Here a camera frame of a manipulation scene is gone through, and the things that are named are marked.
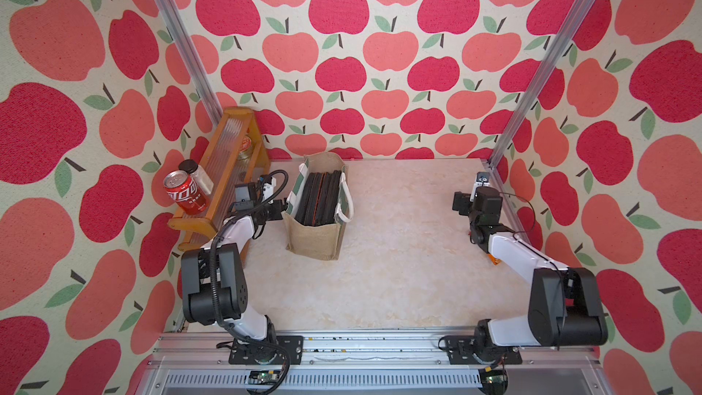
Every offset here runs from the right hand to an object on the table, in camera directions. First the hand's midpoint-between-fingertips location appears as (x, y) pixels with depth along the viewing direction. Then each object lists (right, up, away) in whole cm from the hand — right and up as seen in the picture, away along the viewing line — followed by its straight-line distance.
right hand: (479, 199), depth 89 cm
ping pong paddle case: (-49, +1, -3) cm, 49 cm away
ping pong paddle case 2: (-52, 0, -1) cm, 52 cm away
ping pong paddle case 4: (-57, -3, -3) cm, 57 cm away
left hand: (-65, -3, +4) cm, 65 cm away
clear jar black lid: (-82, +7, -19) cm, 84 cm away
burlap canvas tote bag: (-53, -13, -7) cm, 55 cm away
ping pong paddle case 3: (-54, +6, +4) cm, 54 cm away
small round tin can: (-83, +18, +12) cm, 85 cm away
